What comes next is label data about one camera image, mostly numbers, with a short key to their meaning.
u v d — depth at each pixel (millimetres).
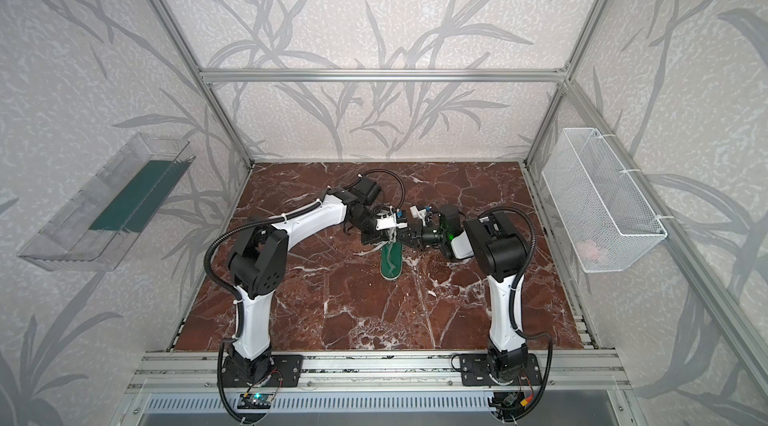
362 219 789
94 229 631
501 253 558
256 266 523
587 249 725
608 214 609
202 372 753
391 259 903
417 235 865
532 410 680
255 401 715
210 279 511
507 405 753
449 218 817
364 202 768
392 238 912
